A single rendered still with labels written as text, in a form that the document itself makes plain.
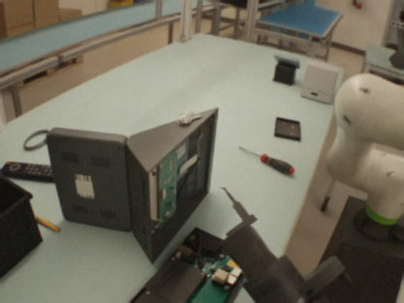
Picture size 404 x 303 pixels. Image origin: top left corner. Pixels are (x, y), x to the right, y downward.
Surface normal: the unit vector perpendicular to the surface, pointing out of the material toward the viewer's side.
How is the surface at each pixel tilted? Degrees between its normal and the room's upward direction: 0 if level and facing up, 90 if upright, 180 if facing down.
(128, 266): 0
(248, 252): 57
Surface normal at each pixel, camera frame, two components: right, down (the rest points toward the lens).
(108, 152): -0.08, 0.54
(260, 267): -0.33, -0.40
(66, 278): 0.09, -0.83
